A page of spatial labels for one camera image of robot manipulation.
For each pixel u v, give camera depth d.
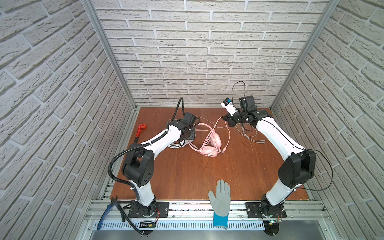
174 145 0.94
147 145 0.49
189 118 0.71
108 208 0.73
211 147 0.83
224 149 0.94
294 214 0.74
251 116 0.61
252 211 0.74
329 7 0.70
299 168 0.45
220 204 0.76
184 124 0.66
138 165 0.47
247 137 1.03
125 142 1.03
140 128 1.05
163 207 0.74
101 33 0.78
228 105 0.73
